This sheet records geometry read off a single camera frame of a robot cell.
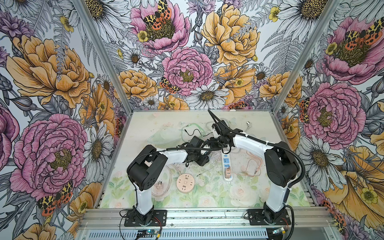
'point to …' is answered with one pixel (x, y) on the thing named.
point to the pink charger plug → (228, 174)
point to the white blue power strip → (226, 166)
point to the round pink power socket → (185, 183)
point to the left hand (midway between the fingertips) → (203, 161)
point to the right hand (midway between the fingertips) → (212, 149)
